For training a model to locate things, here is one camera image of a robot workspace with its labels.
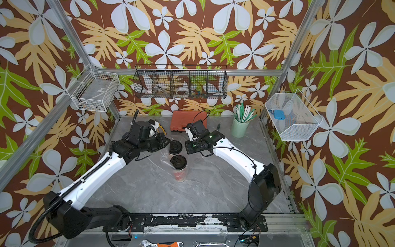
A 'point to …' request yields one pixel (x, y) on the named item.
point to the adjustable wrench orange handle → (146, 243)
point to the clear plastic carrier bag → (165, 156)
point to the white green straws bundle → (244, 114)
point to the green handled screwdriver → (218, 126)
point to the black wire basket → (203, 81)
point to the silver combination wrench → (195, 244)
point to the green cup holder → (239, 129)
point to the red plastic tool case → (180, 119)
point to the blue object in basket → (278, 114)
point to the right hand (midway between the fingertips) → (186, 147)
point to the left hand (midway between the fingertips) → (172, 138)
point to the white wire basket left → (95, 91)
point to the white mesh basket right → (301, 119)
